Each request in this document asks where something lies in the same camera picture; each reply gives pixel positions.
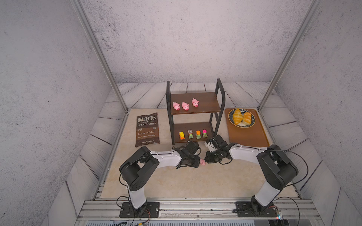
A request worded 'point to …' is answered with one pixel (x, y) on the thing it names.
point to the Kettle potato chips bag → (147, 130)
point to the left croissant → (237, 117)
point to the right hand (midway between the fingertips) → (205, 160)
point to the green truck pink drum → (204, 133)
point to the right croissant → (247, 118)
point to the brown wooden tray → (255, 135)
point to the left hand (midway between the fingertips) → (200, 164)
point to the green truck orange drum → (198, 134)
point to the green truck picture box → (190, 133)
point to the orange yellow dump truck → (182, 135)
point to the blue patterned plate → (241, 125)
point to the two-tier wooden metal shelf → (195, 117)
